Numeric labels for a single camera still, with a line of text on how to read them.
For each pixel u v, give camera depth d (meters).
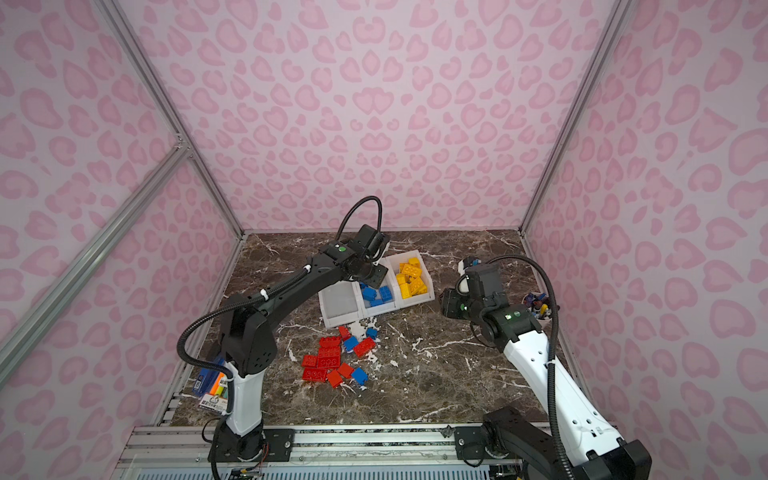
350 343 0.90
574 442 0.39
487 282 0.55
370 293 0.99
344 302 0.98
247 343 0.50
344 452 0.72
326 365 0.86
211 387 0.82
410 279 1.01
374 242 0.71
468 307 0.63
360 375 0.84
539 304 0.84
